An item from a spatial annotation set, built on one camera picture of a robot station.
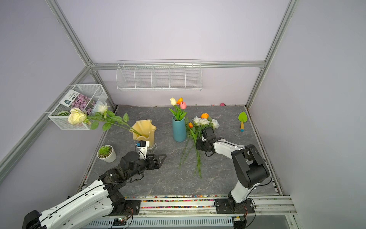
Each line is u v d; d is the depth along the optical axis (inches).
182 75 39.4
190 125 40.5
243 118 44.4
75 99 29.2
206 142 28.5
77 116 22.7
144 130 34.1
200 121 41.0
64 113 27.9
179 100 32.3
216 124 40.3
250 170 18.4
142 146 26.6
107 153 33.3
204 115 42.9
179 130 35.3
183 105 30.4
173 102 32.0
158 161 26.3
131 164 22.1
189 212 28.7
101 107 27.3
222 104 48.8
